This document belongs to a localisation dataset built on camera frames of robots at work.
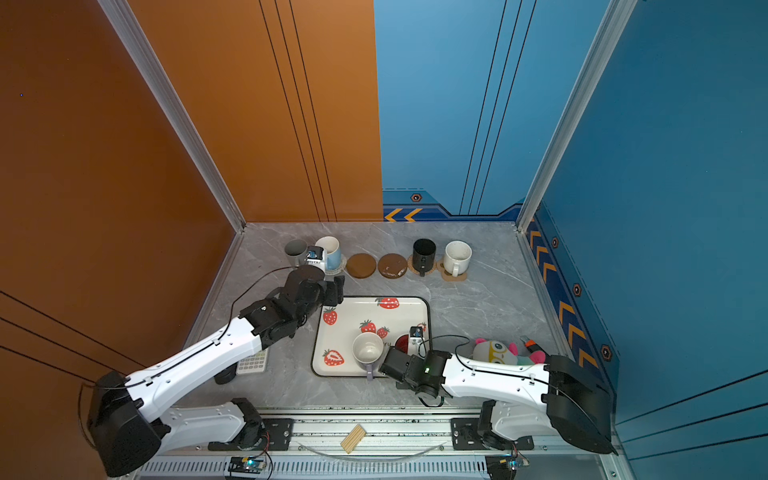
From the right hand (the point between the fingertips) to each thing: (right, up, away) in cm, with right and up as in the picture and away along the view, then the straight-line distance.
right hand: (402, 377), depth 80 cm
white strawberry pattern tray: (-4, +13, +15) cm, 20 cm away
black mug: (+8, +33, +21) cm, 40 cm away
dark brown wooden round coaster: (-3, +29, +26) cm, 39 cm away
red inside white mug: (0, +9, 0) cm, 9 cm away
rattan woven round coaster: (+4, +28, +26) cm, 39 cm away
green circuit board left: (-38, -17, -9) cm, 42 cm away
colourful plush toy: (+26, +7, -1) cm, 27 cm away
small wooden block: (-12, -12, -8) cm, 18 cm away
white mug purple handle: (-10, +6, +6) cm, 13 cm away
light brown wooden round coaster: (-14, +29, +26) cm, 41 cm away
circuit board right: (+24, -18, -9) cm, 31 cm away
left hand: (-18, +28, -1) cm, 33 cm away
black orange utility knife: (+38, +6, +8) cm, 40 cm away
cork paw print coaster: (+17, +25, +24) cm, 39 cm away
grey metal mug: (-35, +34, +19) cm, 53 cm away
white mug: (+20, +32, +24) cm, 45 cm away
